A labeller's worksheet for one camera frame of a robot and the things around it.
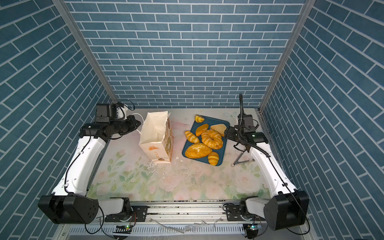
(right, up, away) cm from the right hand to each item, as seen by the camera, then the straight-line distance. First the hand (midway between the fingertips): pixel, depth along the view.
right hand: (228, 130), depth 81 cm
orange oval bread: (-15, 0, +20) cm, 25 cm away
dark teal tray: (-8, +5, +30) cm, 31 cm away
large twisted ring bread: (-8, -6, +15) cm, 18 cm away
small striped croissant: (-8, -17, +8) cm, 20 cm away
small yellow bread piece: (-16, +7, +27) cm, 32 cm away
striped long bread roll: (-21, -5, +18) cm, 28 cm away
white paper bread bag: (-45, -6, +17) cm, 48 cm away
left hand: (-46, +5, -6) cm, 46 cm away
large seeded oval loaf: (-18, -13, +10) cm, 24 cm away
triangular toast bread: (-1, 0, +24) cm, 24 cm away
